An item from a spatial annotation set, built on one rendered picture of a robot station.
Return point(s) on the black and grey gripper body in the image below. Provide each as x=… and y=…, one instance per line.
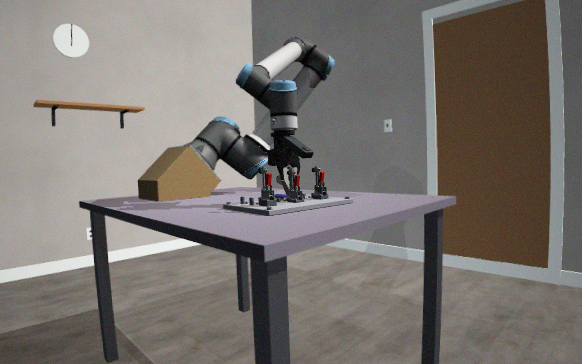
x=282, y=151

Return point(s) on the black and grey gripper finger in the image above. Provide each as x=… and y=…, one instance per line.
x=297, y=169
x=282, y=178

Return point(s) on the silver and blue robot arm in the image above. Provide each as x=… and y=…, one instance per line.
x=221, y=139

